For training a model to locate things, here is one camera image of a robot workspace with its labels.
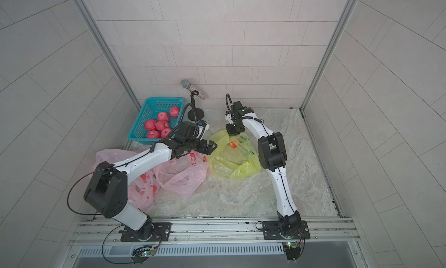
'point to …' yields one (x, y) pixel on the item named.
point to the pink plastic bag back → (185, 176)
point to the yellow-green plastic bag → (235, 158)
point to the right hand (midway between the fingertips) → (230, 131)
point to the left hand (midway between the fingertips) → (213, 142)
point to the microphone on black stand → (194, 114)
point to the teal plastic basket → (151, 109)
